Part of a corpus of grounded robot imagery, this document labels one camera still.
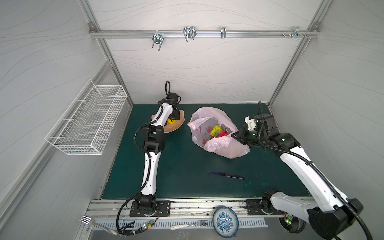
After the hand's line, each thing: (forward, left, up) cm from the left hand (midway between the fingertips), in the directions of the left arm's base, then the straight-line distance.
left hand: (174, 114), depth 106 cm
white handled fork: (-63, -20, -5) cm, 66 cm away
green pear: (-11, -30, -1) cm, 32 cm away
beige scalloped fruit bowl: (-8, +3, -5) cm, 10 cm away
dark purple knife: (-39, -35, -7) cm, 53 cm away
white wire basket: (-30, +35, +25) cm, 52 cm away
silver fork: (-64, +34, -4) cm, 72 cm away
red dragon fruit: (-17, -32, +2) cm, 36 cm away
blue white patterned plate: (-62, -32, -6) cm, 70 cm away
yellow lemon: (-10, 0, +5) cm, 11 cm away
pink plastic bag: (-16, -20, +11) cm, 28 cm away
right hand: (-27, -35, +20) cm, 49 cm away
